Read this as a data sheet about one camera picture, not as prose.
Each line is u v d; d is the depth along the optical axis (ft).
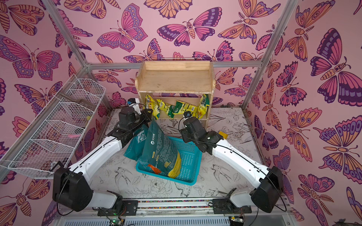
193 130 1.85
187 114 2.13
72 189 1.32
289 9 2.30
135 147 2.31
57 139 2.30
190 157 3.02
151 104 2.64
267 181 1.31
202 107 2.68
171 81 2.50
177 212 2.39
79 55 2.84
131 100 2.26
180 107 2.91
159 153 2.25
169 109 2.86
